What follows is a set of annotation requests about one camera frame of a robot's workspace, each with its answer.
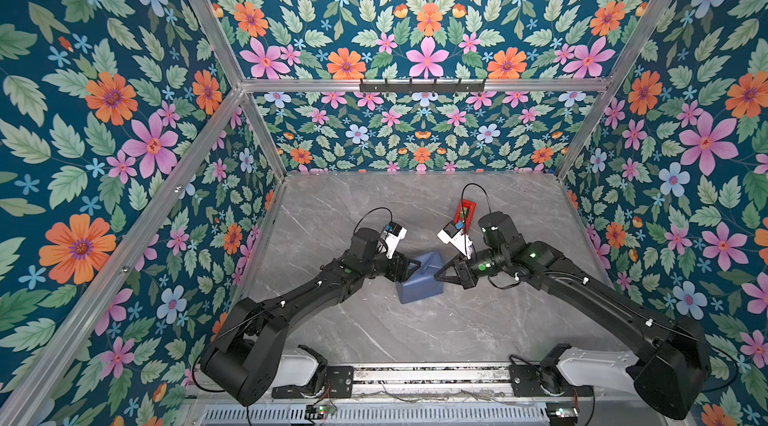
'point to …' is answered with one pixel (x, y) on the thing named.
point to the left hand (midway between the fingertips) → (415, 256)
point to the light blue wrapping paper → (422, 283)
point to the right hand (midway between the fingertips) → (436, 274)
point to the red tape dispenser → (464, 213)
